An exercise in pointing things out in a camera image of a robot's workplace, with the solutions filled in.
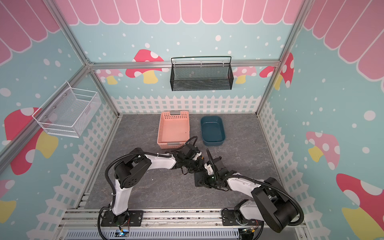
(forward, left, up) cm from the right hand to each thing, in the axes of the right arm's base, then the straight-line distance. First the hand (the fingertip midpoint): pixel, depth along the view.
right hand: (197, 182), depth 84 cm
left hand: (+7, -5, -1) cm, 9 cm away
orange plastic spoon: (+16, -4, 0) cm, 16 cm away
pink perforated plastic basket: (+40, +18, -3) cm, 44 cm away
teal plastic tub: (+41, -12, -3) cm, 43 cm away
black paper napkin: (+2, -2, +1) cm, 3 cm away
